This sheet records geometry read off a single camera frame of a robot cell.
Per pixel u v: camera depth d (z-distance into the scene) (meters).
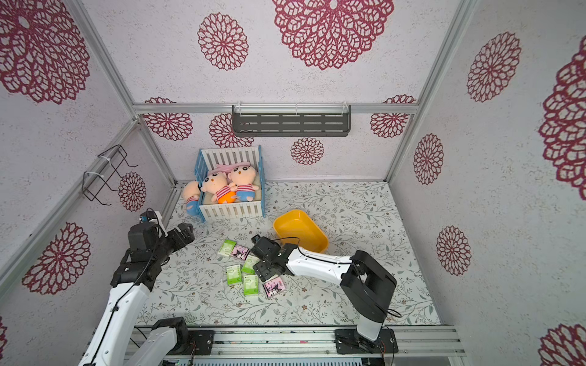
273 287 0.83
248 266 0.89
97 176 0.74
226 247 0.95
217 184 1.02
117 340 0.42
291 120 0.93
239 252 0.92
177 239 0.69
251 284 0.84
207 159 1.09
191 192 1.07
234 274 0.87
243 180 1.02
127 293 0.47
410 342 0.75
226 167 1.13
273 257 0.64
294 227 1.03
